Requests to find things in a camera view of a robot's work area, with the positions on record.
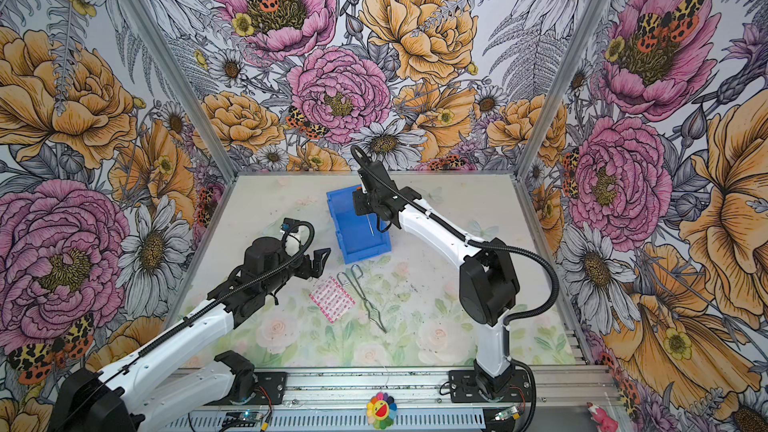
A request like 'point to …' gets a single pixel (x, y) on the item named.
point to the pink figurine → (602, 421)
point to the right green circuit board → (506, 414)
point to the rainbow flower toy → (380, 411)
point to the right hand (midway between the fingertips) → (362, 205)
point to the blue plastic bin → (358, 235)
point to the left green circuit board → (246, 418)
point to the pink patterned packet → (332, 299)
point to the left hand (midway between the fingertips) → (313, 254)
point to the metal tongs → (373, 313)
